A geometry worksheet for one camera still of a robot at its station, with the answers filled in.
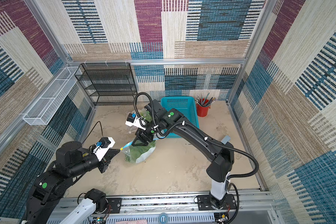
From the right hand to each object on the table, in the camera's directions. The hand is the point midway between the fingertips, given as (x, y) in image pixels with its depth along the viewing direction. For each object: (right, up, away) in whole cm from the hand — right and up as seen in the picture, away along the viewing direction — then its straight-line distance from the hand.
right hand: (139, 139), depth 69 cm
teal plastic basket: (+27, +20, +46) cm, 57 cm away
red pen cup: (+40, +17, +38) cm, 58 cm away
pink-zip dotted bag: (-11, +2, +30) cm, 32 cm away
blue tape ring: (+12, -39, +1) cm, 41 cm away
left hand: (-8, -4, -6) cm, 11 cm away
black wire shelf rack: (-33, +36, +41) cm, 64 cm away
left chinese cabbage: (-1, -6, -1) cm, 7 cm away
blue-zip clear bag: (-5, -4, -5) cm, 8 cm away
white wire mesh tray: (-49, +12, +1) cm, 50 cm away
